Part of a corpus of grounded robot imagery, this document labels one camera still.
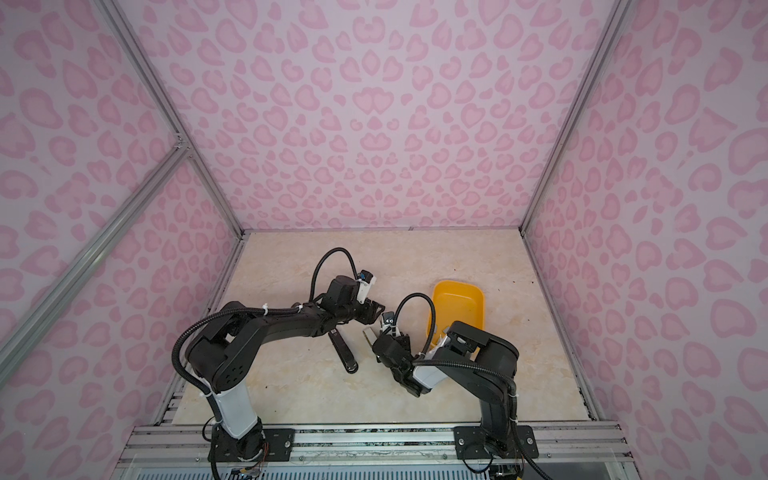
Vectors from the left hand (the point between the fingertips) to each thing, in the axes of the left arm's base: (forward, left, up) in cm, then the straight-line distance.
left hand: (381, 301), depth 93 cm
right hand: (-8, -1, -6) cm, 10 cm away
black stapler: (-15, +11, -2) cm, 19 cm away
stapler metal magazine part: (-10, +3, -4) cm, 11 cm away
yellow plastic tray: (+4, -25, -7) cm, 27 cm away
